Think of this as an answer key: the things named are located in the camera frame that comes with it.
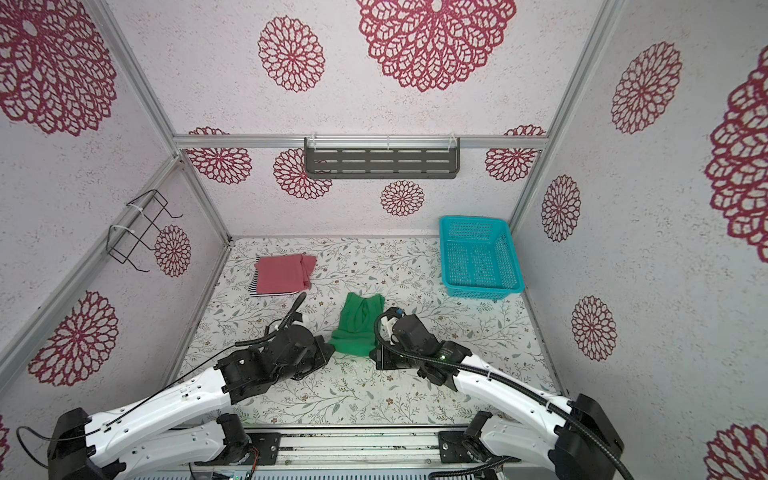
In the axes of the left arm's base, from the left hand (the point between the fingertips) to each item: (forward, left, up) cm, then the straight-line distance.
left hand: (336, 352), depth 76 cm
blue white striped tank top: (+30, +33, -11) cm, 45 cm away
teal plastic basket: (+43, -50, -15) cm, 68 cm away
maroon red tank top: (+36, +23, -12) cm, 44 cm away
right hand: (0, -8, 0) cm, 8 cm away
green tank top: (+11, -4, -12) cm, 16 cm away
